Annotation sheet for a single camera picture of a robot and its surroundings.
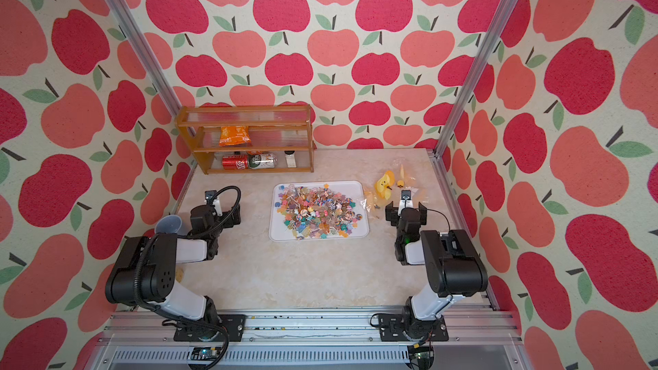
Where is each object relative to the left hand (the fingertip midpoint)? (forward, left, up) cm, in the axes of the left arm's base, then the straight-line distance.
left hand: (226, 208), depth 95 cm
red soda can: (+22, +1, +2) cm, 23 cm away
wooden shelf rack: (+38, -9, +1) cm, 39 cm away
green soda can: (+22, -10, +3) cm, 25 cm away
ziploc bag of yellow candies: (+12, -66, -1) cm, 67 cm away
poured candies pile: (-1, -34, 0) cm, 34 cm away
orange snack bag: (+26, 0, +14) cm, 29 cm away
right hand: (-1, -69, +3) cm, 69 cm away
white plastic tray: (+13, -50, -5) cm, 52 cm away
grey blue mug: (-8, +18, +2) cm, 19 cm away
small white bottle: (+23, -22, +3) cm, 32 cm away
